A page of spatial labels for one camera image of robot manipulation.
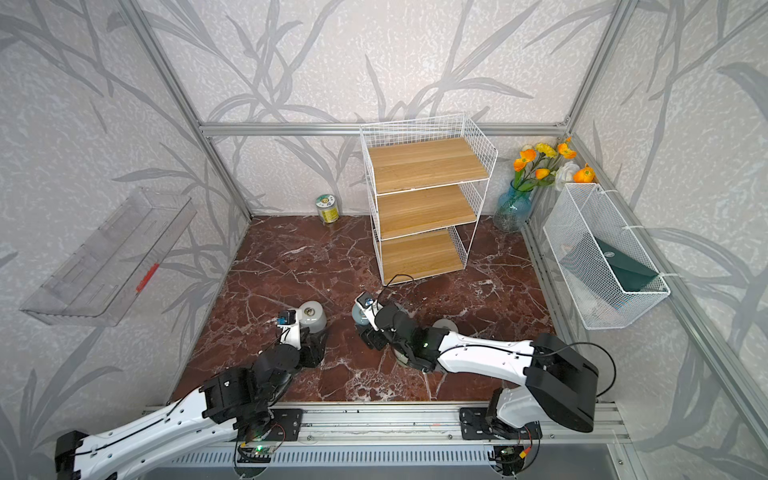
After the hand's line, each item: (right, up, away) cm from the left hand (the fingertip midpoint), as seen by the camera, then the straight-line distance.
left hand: (323, 334), depth 77 cm
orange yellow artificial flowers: (+69, +49, +20) cm, 87 cm away
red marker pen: (-36, +16, -12) cm, 41 cm away
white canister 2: (+34, 0, +11) cm, 35 cm away
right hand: (+11, +5, +2) cm, 12 cm away
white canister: (-5, +3, +7) cm, 9 cm away
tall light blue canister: (+21, -8, +3) cm, 22 cm away
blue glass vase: (+62, +36, +32) cm, 79 cm away
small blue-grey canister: (+9, +6, -2) cm, 11 cm away
